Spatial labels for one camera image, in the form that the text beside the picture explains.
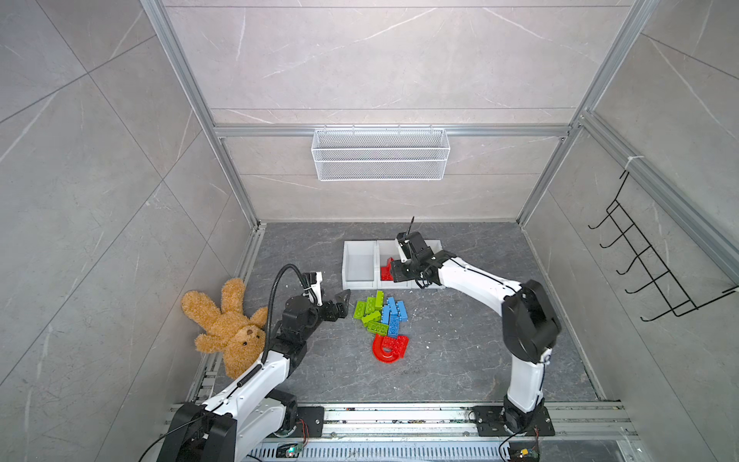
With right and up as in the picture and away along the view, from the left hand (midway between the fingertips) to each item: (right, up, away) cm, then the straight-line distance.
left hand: (336, 285), depth 83 cm
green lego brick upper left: (+6, -10, +10) cm, 15 cm away
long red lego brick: (+17, +7, +19) cm, 27 cm away
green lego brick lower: (+13, -14, +5) cm, 20 cm away
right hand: (+19, +4, +11) cm, 22 cm away
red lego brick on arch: (+19, -18, 0) cm, 26 cm away
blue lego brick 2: (+21, -9, +8) cm, 24 cm away
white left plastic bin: (+6, +5, +20) cm, 21 cm away
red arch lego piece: (+14, -18, +2) cm, 23 cm away
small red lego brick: (+16, +2, +20) cm, 25 cm away
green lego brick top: (+13, -7, +11) cm, 19 cm away
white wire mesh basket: (+14, +44, +17) cm, 49 cm away
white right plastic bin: (+29, +6, -19) cm, 35 cm away
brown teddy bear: (-31, -13, -2) cm, 33 cm away
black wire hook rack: (+80, +1, -19) cm, 82 cm away
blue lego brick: (+18, -13, +8) cm, 23 cm away
